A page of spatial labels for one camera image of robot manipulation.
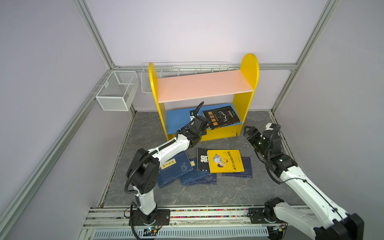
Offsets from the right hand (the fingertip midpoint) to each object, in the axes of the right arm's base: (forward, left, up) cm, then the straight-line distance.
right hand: (248, 131), depth 77 cm
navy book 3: (-11, -3, -23) cm, 25 cm away
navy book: (-14, +29, -22) cm, 39 cm away
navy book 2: (-17, +19, -24) cm, 35 cm away
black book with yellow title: (+19, +12, -10) cm, 24 cm away
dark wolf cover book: (-7, +24, -21) cm, 33 cm away
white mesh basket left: (+34, +81, +1) cm, 88 cm away
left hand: (+9, +25, -7) cm, 27 cm away
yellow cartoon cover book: (-6, +10, -21) cm, 24 cm away
